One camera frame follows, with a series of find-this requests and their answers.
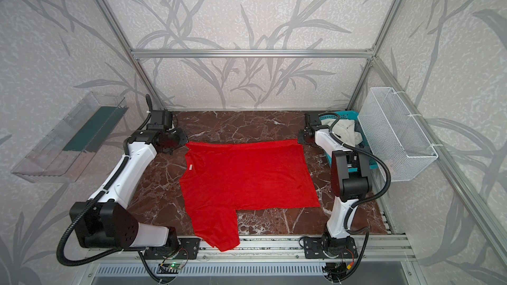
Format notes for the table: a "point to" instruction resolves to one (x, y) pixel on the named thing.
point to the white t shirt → (344, 129)
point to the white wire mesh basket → (394, 134)
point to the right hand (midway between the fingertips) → (306, 132)
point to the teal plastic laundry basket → (354, 116)
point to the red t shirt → (218, 179)
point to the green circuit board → (169, 268)
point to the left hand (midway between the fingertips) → (187, 132)
